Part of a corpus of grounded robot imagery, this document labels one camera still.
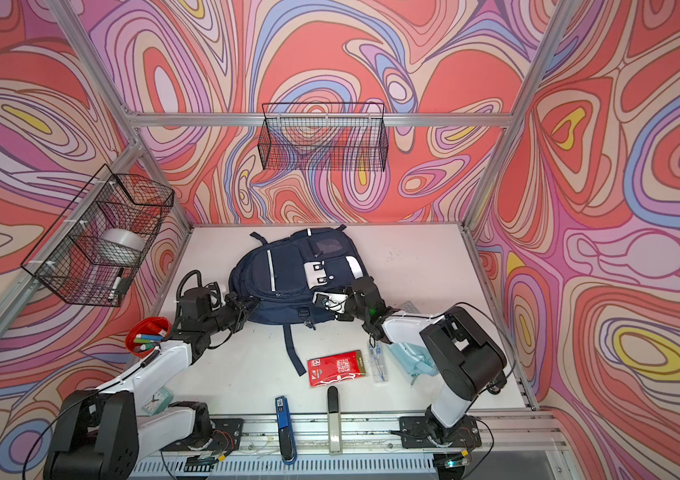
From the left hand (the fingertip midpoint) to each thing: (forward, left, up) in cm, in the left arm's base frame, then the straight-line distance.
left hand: (263, 301), depth 84 cm
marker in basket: (-4, +33, +13) cm, 36 cm away
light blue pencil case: (-13, -42, -9) cm, 46 cm away
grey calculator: (+5, -45, -11) cm, 46 cm away
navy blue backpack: (+10, -5, -1) cm, 11 cm away
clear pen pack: (-14, -33, -11) cm, 38 cm away
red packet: (-15, -18, -12) cm, 27 cm away
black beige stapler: (-30, -21, -10) cm, 38 cm away
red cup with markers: (-10, +30, -1) cm, 32 cm away
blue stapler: (-34, -10, -13) cm, 38 cm away
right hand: (+4, -19, -5) cm, 20 cm away
